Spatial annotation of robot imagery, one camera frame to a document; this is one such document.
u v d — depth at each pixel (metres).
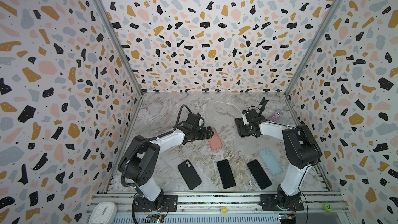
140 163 0.46
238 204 0.76
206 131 0.83
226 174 0.83
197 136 0.80
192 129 0.73
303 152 0.50
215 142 0.95
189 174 0.84
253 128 0.75
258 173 0.83
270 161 0.88
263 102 0.90
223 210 0.72
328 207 0.72
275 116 1.06
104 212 0.69
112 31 0.86
